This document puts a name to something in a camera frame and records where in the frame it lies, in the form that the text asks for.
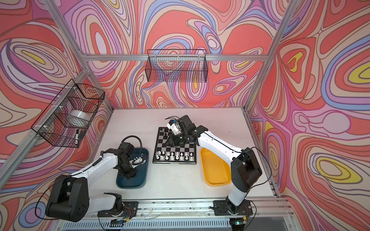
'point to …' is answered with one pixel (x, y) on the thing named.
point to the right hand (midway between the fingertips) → (168, 146)
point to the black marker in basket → (77, 136)
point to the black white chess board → (165, 153)
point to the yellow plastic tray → (217, 172)
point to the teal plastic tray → (140, 180)
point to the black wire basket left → (67, 120)
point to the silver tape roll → (80, 114)
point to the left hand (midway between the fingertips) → (134, 172)
